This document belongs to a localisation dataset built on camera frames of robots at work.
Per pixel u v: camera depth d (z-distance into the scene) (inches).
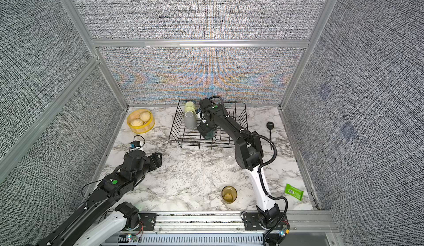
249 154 23.0
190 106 40.7
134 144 26.3
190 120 38.9
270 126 41.9
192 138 40.6
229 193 32.0
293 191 32.1
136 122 40.6
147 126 40.9
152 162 27.1
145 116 41.9
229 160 36.4
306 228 28.6
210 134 39.5
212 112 27.2
